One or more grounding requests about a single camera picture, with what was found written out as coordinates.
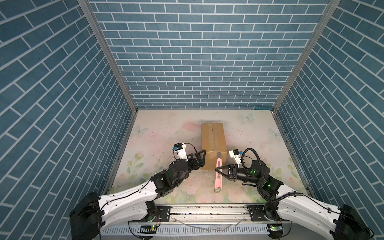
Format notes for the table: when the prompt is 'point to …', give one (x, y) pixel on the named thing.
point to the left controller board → (147, 230)
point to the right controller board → (275, 230)
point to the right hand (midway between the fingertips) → (215, 170)
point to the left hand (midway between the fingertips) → (202, 154)
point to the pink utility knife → (218, 178)
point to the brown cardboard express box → (213, 141)
